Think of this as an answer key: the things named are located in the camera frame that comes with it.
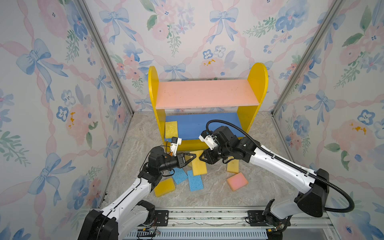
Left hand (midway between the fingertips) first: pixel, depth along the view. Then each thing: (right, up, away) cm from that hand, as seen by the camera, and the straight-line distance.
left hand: (195, 156), depth 72 cm
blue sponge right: (0, -17, +12) cm, 21 cm away
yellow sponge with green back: (+2, -5, 0) cm, 5 cm away
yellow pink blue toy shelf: (+10, +26, +49) cm, 57 cm away
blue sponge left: (-9, -14, +16) cm, 23 cm away
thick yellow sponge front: (-17, -19, +11) cm, 28 cm away
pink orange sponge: (+24, -17, +14) cm, 33 cm away
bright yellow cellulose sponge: (-15, +13, +18) cm, 27 cm away
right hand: (+2, 0, +1) cm, 3 cm away
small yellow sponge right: (+23, -10, +19) cm, 31 cm away
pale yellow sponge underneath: (-4, 0, 0) cm, 4 cm away
